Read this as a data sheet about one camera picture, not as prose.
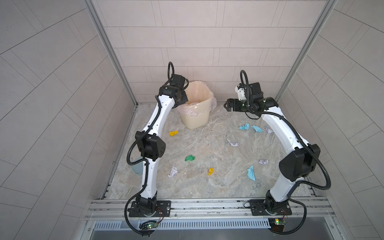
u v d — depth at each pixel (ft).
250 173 2.65
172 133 3.22
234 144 3.07
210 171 2.70
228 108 2.42
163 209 2.32
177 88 2.16
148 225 2.15
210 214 2.32
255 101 1.98
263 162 2.81
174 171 2.70
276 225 2.23
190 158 2.84
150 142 1.72
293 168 1.48
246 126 3.33
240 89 2.38
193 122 3.35
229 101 2.37
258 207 2.36
